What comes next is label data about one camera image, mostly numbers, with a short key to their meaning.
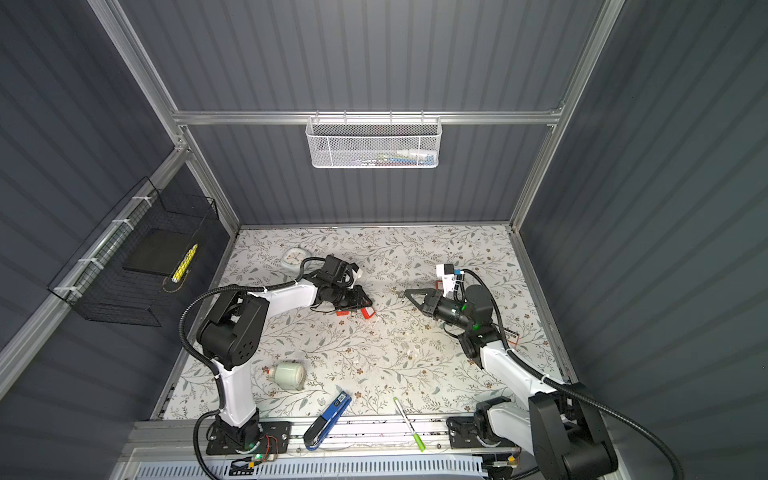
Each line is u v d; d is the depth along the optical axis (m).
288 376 0.76
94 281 0.63
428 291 0.74
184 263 0.74
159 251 0.75
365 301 0.93
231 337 0.51
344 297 0.84
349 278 0.88
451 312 0.70
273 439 0.72
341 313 0.94
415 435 0.74
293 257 1.08
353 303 0.86
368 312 0.93
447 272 0.75
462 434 0.73
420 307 0.72
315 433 0.70
